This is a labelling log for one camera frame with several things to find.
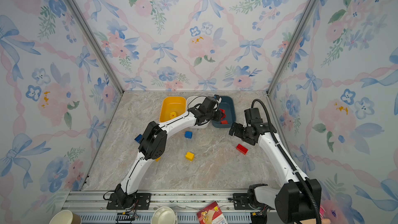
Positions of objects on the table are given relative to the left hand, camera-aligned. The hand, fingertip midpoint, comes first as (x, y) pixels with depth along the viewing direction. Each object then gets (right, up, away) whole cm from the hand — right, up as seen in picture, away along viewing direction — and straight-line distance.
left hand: (223, 112), depth 94 cm
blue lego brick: (-52, -16, -1) cm, 54 cm away
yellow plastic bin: (-35, +4, +15) cm, 38 cm away
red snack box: (-9, -43, -26) cm, 52 cm away
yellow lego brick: (-20, -24, -7) cm, 32 cm away
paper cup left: (-70, -42, -30) cm, 87 cm away
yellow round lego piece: (-33, -2, +9) cm, 34 cm away
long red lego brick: (+10, -21, -4) cm, 23 cm away
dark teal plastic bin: (+5, +5, +17) cm, 19 cm away
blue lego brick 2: (-22, -14, +3) cm, 26 cm away
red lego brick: (+1, -6, +6) cm, 9 cm away
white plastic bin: (-19, +7, -12) cm, 23 cm away
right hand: (+5, -10, -12) cm, 16 cm away
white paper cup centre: (-31, -47, -22) cm, 60 cm away
